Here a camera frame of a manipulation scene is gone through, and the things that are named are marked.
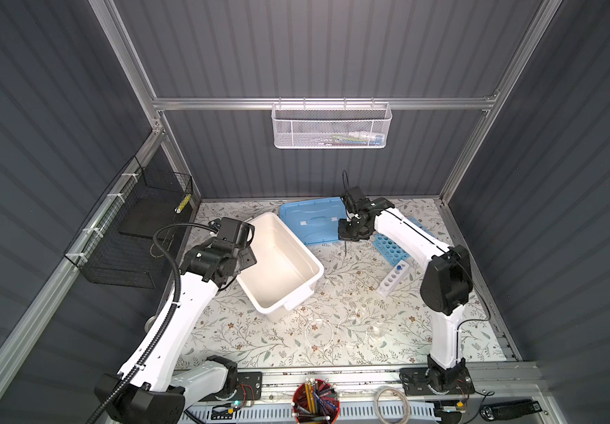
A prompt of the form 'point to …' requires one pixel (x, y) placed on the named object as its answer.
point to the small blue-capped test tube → (399, 268)
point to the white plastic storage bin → (285, 272)
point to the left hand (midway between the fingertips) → (239, 257)
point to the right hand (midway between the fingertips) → (345, 237)
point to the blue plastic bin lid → (315, 220)
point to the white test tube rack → (397, 273)
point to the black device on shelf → (502, 410)
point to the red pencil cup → (316, 401)
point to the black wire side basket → (116, 246)
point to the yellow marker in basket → (183, 203)
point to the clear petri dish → (318, 332)
